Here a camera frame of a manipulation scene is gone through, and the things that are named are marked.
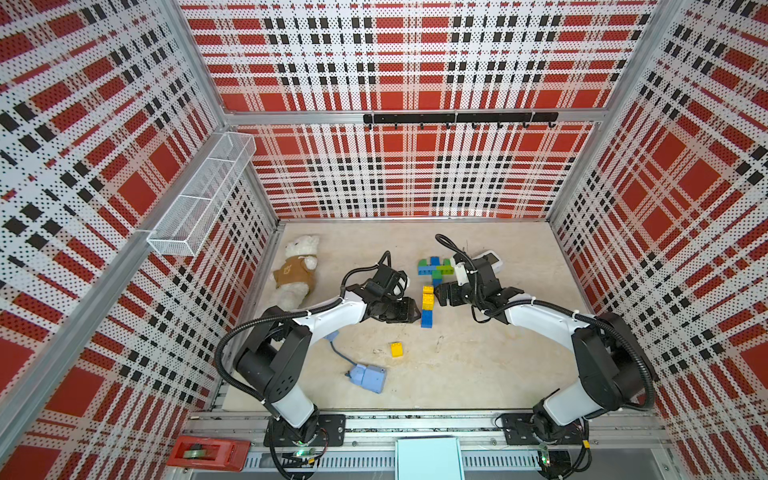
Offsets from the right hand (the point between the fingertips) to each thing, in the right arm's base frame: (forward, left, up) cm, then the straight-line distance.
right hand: (450, 287), depth 91 cm
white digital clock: (+12, -19, -5) cm, 23 cm away
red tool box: (-42, +58, 0) cm, 71 cm away
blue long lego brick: (-11, +8, +1) cm, 13 cm away
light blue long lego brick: (+12, +6, -7) cm, 15 cm away
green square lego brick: (+10, +3, -8) cm, 13 cm away
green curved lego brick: (+14, +8, -7) cm, 18 cm away
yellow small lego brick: (-4, +7, +3) cm, 9 cm away
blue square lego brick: (+16, +3, -8) cm, 18 cm away
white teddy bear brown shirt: (+3, +49, +1) cm, 49 cm away
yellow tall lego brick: (-7, +7, +4) cm, 11 cm away
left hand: (-9, +10, -1) cm, 13 cm away
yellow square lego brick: (-17, +16, -7) cm, 24 cm away
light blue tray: (-43, +9, -3) cm, 44 cm away
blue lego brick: (+7, +3, -8) cm, 11 cm away
